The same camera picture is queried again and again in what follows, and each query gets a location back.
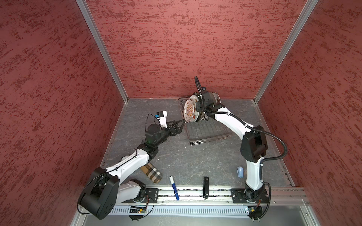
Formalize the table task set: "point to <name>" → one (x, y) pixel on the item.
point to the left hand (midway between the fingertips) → (181, 123)
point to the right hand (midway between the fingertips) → (200, 105)
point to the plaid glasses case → (152, 172)
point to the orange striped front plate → (188, 111)
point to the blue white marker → (175, 189)
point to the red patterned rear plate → (217, 97)
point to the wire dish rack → (202, 130)
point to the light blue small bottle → (240, 172)
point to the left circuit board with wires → (136, 213)
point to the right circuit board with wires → (255, 213)
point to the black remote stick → (206, 187)
